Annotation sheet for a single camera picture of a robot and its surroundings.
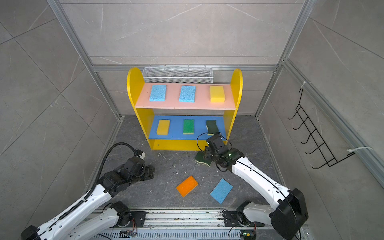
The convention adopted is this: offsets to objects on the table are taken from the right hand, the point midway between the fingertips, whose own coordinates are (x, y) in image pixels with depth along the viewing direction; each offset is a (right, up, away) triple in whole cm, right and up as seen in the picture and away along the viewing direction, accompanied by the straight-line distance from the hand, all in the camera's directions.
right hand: (207, 150), depth 81 cm
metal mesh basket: (-20, +48, +17) cm, 55 cm away
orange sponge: (-12, -21, +2) cm, 24 cm away
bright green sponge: (-11, +13, +13) cm, 22 cm away
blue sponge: (+8, -23, 0) cm, 24 cm away
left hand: (-31, -8, -3) cm, 32 cm away
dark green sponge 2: (+4, +13, +11) cm, 18 cm away
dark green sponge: (-4, -6, +12) cm, 14 cm away
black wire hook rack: (+49, +10, -14) cm, 51 cm away
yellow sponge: (-27, +13, +11) cm, 32 cm away
